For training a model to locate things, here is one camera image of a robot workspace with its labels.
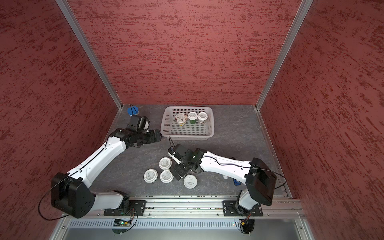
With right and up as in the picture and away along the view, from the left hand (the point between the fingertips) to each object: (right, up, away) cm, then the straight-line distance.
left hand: (154, 140), depth 83 cm
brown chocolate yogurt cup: (+13, +13, +23) cm, 29 cm away
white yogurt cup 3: (+8, -19, -4) cm, 21 cm away
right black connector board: (+48, -39, -13) cm, 63 cm away
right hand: (+16, -16, -4) cm, 23 cm away
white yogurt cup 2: (+6, -13, 0) cm, 14 cm away
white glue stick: (+41, -21, 0) cm, 46 cm away
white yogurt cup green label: (+21, +14, +21) cm, 33 cm away
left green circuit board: (-14, -39, -12) cm, 43 cm away
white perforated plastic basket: (+5, +5, +24) cm, 25 cm away
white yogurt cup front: (+21, -21, -5) cm, 30 cm away
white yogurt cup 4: (-1, -19, -4) cm, 19 cm away
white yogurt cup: (+28, +14, +21) cm, 38 cm away
